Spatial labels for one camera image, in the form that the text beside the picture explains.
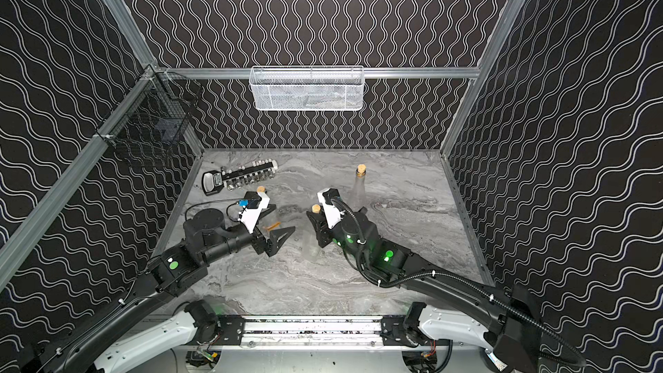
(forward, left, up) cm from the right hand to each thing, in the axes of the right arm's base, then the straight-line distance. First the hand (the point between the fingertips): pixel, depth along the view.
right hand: (314, 207), depth 70 cm
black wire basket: (+40, +62, +1) cm, 74 cm away
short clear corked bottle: (-1, +2, -24) cm, 24 cm away
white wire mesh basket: (+64, +8, -3) cm, 65 cm away
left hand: (-6, +6, +3) cm, 9 cm away
